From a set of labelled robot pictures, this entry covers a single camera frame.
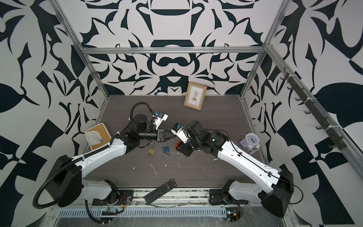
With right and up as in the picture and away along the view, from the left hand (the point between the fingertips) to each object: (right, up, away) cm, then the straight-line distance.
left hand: (177, 133), depth 71 cm
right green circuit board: (+27, -40, 0) cm, 48 cm away
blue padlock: (-8, -13, +20) cm, 25 cm away
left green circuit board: (-33, -37, -3) cm, 49 cm away
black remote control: (-9, -31, +4) cm, 33 cm away
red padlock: (0, -5, 0) cm, 5 cm away
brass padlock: (-17, -14, +19) cm, 29 cm away
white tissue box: (-51, -5, +20) cm, 56 cm away
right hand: (+1, -6, 0) cm, 6 cm away
